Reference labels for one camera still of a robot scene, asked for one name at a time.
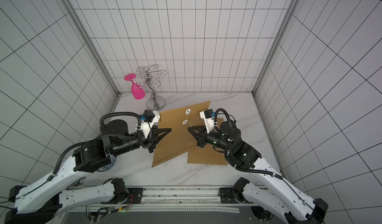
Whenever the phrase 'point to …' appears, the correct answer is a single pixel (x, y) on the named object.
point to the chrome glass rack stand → (155, 102)
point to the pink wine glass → (137, 91)
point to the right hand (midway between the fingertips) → (188, 126)
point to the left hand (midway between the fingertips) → (167, 133)
